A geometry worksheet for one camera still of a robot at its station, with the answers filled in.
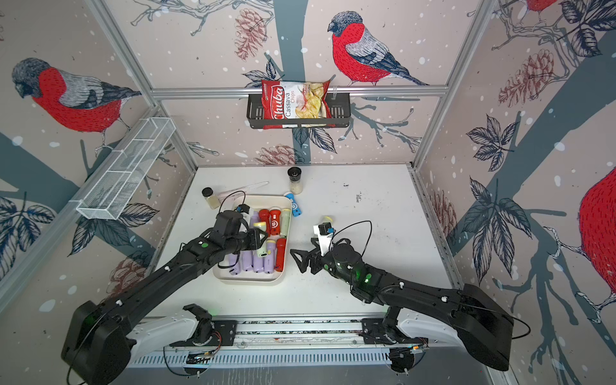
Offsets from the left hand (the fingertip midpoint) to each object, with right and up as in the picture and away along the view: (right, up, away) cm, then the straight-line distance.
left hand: (268, 230), depth 82 cm
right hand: (+12, -4, -7) cm, 14 cm away
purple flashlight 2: (-5, -12, +4) cm, 14 cm away
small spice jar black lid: (-29, +11, +18) cm, 36 cm away
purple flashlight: (-9, -7, -10) cm, 15 cm away
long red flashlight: (-5, +3, +18) cm, 19 cm away
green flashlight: (+22, +1, +16) cm, 27 cm away
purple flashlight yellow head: (-9, -11, +5) cm, 15 cm away
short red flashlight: (0, +3, +16) cm, 16 cm away
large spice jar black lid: (+8, +16, +26) cm, 31 cm away
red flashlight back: (+3, -7, +8) cm, 11 cm away
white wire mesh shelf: (-47, +12, -11) cm, 50 cm away
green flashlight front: (-1, -6, -5) cm, 8 cm away
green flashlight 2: (+4, +2, +16) cm, 16 cm away
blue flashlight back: (+8, +5, +19) cm, 21 cm away
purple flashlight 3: (0, -12, +4) cm, 12 cm away
